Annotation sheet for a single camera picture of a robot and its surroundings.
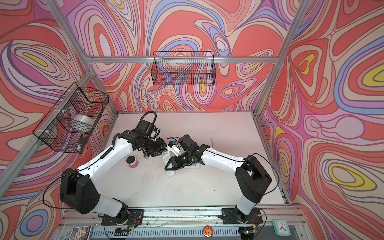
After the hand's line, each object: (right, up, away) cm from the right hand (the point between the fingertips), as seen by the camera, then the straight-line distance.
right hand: (169, 171), depth 77 cm
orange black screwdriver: (+25, +12, +25) cm, 37 cm away
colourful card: (-39, -26, -9) cm, 48 cm away
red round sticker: (+19, -26, -8) cm, 34 cm away
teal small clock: (+54, -24, -8) cm, 60 cm away
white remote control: (-2, +8, +1) cm, 8 cm away
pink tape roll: (-24, +3, +9) cm, 26 cm away
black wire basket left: (-51, +22, -10) cm, 57 cm away
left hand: (-1, +11, +3) cm, 11 cm away
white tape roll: (-41, +25, -7) cm, 49 cm away
